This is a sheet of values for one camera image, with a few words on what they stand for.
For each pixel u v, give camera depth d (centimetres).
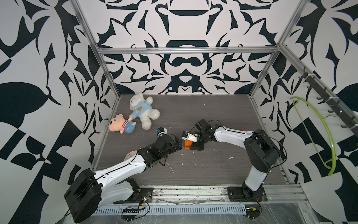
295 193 76
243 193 67
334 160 57
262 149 51
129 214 71
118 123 93
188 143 86
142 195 74
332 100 59
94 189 40
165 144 62
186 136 79
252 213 70
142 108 100
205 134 71
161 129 74
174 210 78
